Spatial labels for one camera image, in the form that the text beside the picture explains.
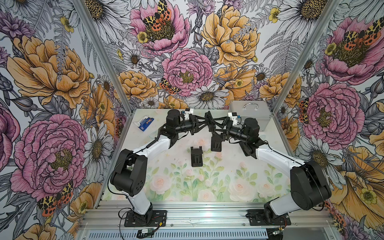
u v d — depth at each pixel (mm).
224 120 715
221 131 808
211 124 748
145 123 1120
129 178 465
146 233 709
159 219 731
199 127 778
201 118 778
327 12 732
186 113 806
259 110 1015
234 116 780
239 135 711
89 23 761
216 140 1017
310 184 442
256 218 736
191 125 745
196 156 872
